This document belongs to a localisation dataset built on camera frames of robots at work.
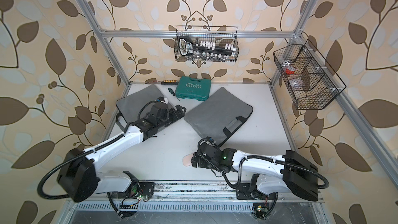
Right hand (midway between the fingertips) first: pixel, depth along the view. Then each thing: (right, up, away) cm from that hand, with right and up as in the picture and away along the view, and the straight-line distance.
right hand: (197, 162), depth 79 cm
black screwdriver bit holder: (-24, +46, +41) cm, 66 cm away
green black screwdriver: (-19, +36, +33) cm, 53 cm away
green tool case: (-5, +40, +33) cm, 52 cm away
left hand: (-10, +27, +4) cm, 29 cm away
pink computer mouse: (-6, -1, +5) cm, 8 cm away
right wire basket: (+56, +41, -4) cm, 70 cm away
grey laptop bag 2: (+13, +22, +21) cm, 33 cm away
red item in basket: (+49, +47, +3) cm, 68 cm away
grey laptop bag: (-49, +27, +25) cm, 61 cm away
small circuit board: (+30, -18, -9) cm, 36 cm away
